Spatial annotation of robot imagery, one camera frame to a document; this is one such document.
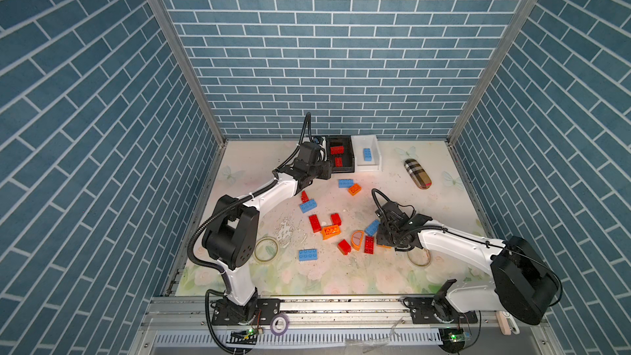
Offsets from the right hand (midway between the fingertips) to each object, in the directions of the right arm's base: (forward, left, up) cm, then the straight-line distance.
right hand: (381, 238), depth 88 cm
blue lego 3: (+11, +28, 0) cm, 30 cm away
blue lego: (+40, +4, +1) cm, 41 cm away
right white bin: (+49, +7, +1) cm, 49 cm away
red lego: (+42, +19, +1) cm, 46 cm away
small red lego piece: (+15, +30, +1) cm, 34 cm away
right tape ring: (-5, -14, -2) cm, 14 cm away
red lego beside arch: (-3, +4, 0) cm, 5 cm away
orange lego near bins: (+21, +10, 0) cm, 23 cm away
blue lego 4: (+3, +3, +1) cm, 5 cm away
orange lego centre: (+1, +19, +1) cm, 19 cm away
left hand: (+21, +19, +14) cm, 32 cm away
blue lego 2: (+24, +14, 0) cm, 28 cm away
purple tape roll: (-28, +29, -1) cm, 40 cm away
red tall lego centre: (+4, +25, 0) cm, 25 cm away
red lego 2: (+34, +17, +2) cm, 38 cm away
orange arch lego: (-1, +9, +1) cm, 9 cm away
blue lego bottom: (-8, +26, 0) cm, 27 cm away
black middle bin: (+35, +13, +2) cm, 37 cm away
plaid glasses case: (+30, -17, +2) cm, 35 cm away
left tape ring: (-7, +41, -2) cm, 42 cm away
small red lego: (+6, +17, +1) cm, 18 cm away
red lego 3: (-4, +13, -1) cm, 14 cm away
